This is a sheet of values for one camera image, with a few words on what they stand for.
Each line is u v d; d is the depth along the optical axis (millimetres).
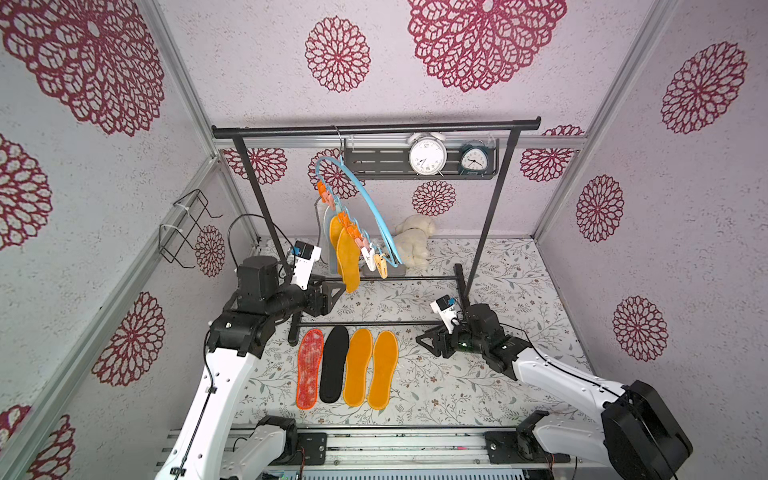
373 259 639
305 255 567
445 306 730
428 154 883
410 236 1097
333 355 901
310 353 898
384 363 884
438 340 721
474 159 897
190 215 795
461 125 556
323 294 594
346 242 756
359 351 903
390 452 745
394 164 922
